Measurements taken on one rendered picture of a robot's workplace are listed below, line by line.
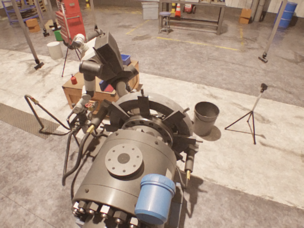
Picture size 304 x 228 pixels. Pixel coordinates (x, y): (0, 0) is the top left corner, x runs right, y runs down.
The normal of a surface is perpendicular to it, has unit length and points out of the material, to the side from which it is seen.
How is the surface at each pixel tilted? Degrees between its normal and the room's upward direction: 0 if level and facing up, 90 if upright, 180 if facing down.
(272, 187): 0
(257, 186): 0
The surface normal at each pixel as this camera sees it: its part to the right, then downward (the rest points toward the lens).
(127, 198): 0.29, -0.65
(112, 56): 0.14, 0.78
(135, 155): 0.00, -0.74
